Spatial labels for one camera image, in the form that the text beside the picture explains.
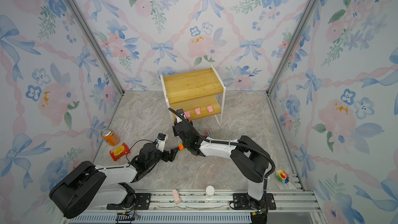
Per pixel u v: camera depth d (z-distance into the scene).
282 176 0.79
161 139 0.76
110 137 0.85
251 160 0.47
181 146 0.89
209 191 0.71
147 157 0.68
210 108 0.88
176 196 0.73
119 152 0.87
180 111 0.72
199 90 0.76
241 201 0.73
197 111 0.87
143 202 0.75
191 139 0.66
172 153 0.80
